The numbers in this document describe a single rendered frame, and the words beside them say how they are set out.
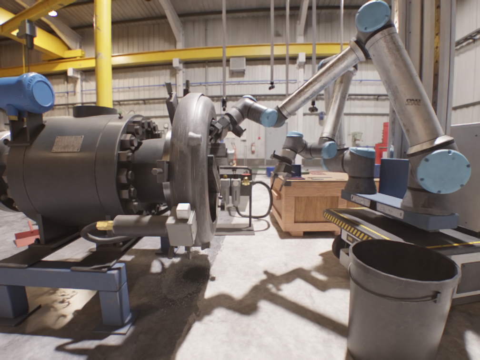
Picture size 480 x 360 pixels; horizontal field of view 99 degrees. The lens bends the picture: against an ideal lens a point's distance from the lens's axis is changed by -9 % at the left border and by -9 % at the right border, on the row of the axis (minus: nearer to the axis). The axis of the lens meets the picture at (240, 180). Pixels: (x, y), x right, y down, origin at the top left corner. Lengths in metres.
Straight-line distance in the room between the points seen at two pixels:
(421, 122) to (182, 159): 0.84
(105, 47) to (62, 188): 4.14
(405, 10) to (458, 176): 1.06
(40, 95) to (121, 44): 14.10
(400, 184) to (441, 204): 0.33
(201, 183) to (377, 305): 0.68
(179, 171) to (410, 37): 1.42
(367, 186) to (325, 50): 11.24
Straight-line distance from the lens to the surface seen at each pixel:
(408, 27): 1.71
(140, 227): 0.85
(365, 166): 1.50
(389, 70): 1.02
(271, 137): 11.79
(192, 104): 0.96
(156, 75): 13.73
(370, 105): 13.18
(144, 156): 1.12
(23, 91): 1.25
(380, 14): 1.07
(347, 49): 1.21
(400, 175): 1.45
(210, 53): 12.46
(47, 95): 1.31
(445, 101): 1.38
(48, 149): 1.21
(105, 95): 4.85
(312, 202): 1.96
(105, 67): 4.98
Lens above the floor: 0.70
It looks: 7 degrees down
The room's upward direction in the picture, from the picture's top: straight up
